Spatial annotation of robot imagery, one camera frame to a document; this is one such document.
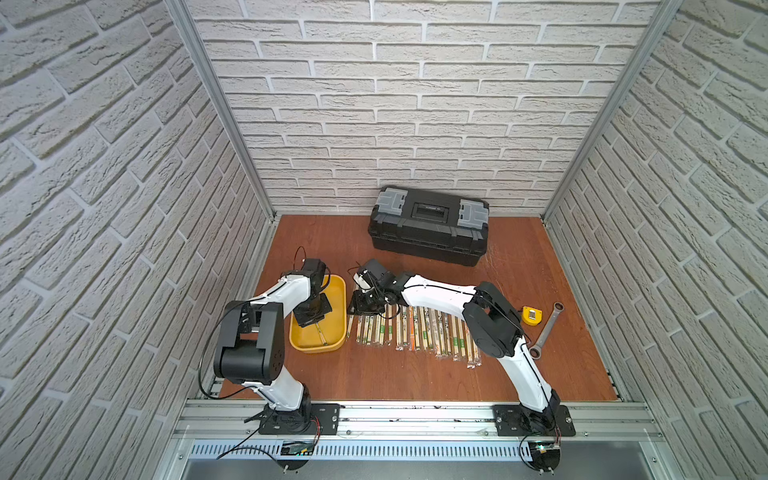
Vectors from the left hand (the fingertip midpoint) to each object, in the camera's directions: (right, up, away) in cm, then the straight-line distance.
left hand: (321, 312), depth 92 cm
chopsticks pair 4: (+36, -5, -2) cm, 37 cm away
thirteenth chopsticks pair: (+15, -3, -2) cm, 16 cm away
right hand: (+10, +1, -2) cm, 11 cm away
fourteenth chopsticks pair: (+13, -4, -2) cm, 14 cm away
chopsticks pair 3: (+32, -7, -4) cm, 33 cm away
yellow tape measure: (+66, -1, -1) cm, 66 cm away
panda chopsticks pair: (+2, -7, -5) cm, 9 cm away
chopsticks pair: (+25, -4, -2) cm, 26 cm away
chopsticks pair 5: (+38, -6, -4) cm, 39 cm away
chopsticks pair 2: (+29, -4, -2) cm, 29 cm away
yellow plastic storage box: (+3, -6, -3) cm, 8 cm away
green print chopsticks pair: (+10, -2, 0) cm, 10 cm away
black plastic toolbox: (+34, +28, +3) cm, 44 cm away
